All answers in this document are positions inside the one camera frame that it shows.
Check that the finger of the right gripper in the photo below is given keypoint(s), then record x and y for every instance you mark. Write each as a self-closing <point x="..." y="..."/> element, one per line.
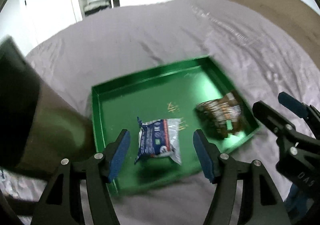
<point x="309" y="114"/>
<point x="291" y="142"/>

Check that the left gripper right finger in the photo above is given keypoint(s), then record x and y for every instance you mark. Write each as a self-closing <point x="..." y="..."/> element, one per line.
<point x="261" y="202"/>

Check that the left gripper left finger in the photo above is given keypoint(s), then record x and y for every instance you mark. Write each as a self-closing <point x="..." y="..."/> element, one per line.
<point x="60" y="202"/>

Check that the brown snack packet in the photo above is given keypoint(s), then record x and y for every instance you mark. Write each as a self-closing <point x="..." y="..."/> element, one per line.
<point x="222" y="117"/>

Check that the white blue snack packet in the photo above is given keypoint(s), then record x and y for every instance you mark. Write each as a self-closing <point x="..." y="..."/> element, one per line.
<point x="159" y="139"/>

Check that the grey purple bed cover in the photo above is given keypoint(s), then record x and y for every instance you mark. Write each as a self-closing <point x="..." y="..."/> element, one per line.
<point x="259" y="58"/>

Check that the wooden headboard panel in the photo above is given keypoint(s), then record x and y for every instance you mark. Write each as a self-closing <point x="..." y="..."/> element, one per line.
<point x="293" y="16"/>

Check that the green rectangular tray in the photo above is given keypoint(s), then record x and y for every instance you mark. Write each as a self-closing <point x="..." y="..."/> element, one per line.
<point x="164" y="92"/>

